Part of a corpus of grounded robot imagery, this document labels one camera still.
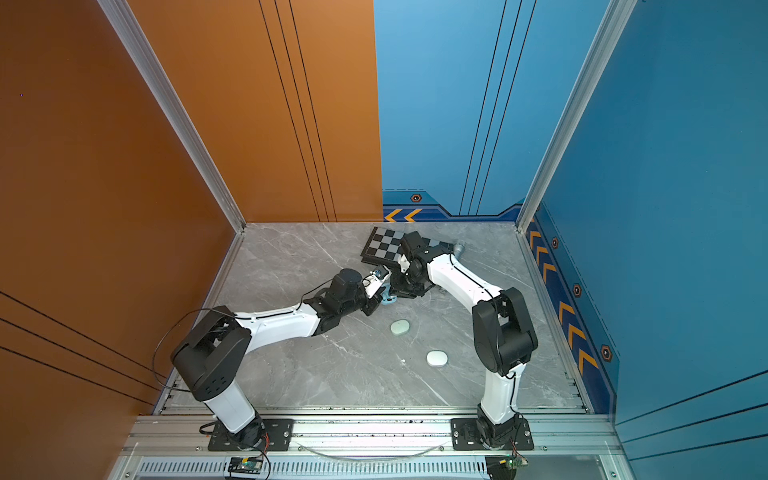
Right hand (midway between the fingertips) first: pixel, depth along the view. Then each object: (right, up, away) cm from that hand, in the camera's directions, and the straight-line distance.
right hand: (389, 292), depth 89 cm
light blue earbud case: (-1, -2, -2) cm, 3 cm away
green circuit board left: (-35, -40, -17) cm, 56 cm away
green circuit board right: (+30, -37, -20) cm, 51 cm away
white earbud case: (+3, -11, +2) cm, 12 cm away
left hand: (-2, +3, 0) cm, 3 cm away
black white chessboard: (-3, +14, +19) cm, 24 cm away
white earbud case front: (+14, -18, -4) cm, 23 cm away
